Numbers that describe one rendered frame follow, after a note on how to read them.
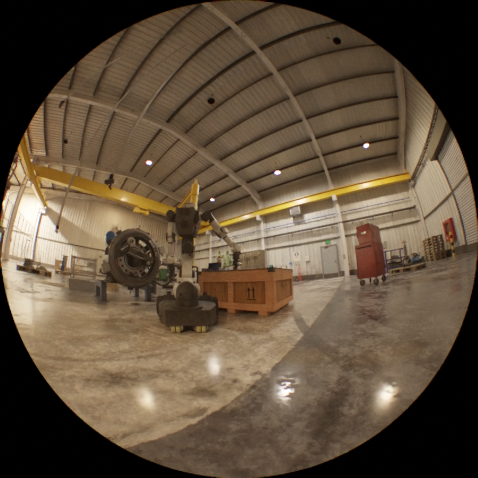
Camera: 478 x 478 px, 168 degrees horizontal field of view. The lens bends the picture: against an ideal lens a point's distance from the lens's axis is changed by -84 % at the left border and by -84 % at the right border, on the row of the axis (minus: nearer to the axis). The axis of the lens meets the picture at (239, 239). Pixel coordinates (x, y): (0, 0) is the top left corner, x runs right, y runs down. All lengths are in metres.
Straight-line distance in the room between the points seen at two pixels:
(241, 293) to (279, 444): 1.52
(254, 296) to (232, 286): 0.27
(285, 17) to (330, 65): 2.97
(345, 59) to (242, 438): 9.78
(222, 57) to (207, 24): 1.82
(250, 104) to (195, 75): 3.16
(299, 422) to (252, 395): 0.18
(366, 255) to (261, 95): 8.05
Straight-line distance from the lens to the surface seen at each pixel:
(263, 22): 8.10
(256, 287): 1.64
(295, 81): 8.93
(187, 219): 1.77
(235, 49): 8.25
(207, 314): 1.10
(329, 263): 11.30
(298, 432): 0.46
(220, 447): 0.44
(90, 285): 3.62
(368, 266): 3.63
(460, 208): 9.12
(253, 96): 9.02
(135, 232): 2.21
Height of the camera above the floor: 0.37
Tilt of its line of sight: 14 degrees up
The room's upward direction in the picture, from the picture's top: 1 degrees counter-clockwise
